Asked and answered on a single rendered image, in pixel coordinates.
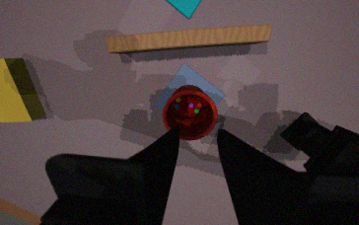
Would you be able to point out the tan wooden flat bar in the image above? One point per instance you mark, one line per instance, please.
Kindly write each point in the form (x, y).
(189, 38)

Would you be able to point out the dark red translucent cup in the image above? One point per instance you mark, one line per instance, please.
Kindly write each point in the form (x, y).
(193, 126)

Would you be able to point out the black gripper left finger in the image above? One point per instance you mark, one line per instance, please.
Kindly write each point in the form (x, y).
(144, 179)

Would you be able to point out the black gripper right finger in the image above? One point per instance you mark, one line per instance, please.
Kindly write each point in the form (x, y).
(266, 192)

